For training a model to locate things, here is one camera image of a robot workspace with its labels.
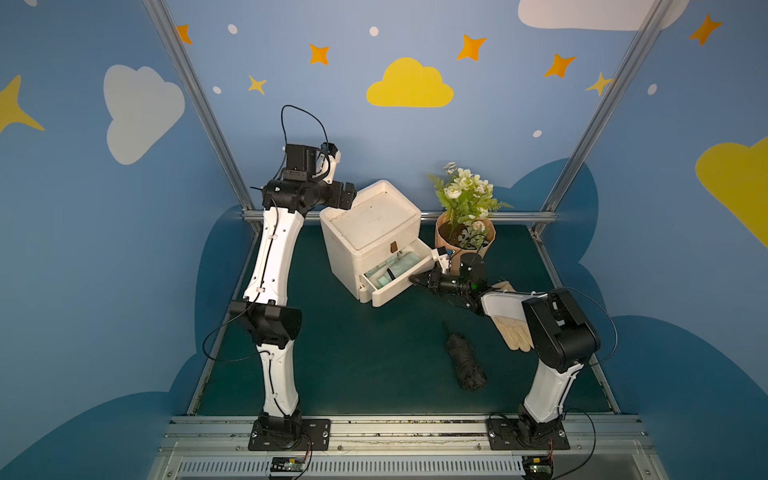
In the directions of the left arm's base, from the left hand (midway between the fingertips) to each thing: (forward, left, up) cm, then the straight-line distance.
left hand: (338, 184), depth 80 cm
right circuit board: (-59, -53, -39) cm, 89 cm away
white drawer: (-9, -26, -24) cm, 36 cm away
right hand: (-14, -22, -24) cm, 35 cm away
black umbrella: (-40, -37, -31) cm, 63 cm away
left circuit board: (-60, +9, -38) cm, 72 cm away
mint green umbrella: (-13, -12, -27) cm, 32 cm away
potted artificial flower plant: (+6, -40, -19) cm, 45 cm away
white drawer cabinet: (-10, -10, -14) cm, 20 cm away
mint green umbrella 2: (-7, -19, -26) cm, 33 cm away
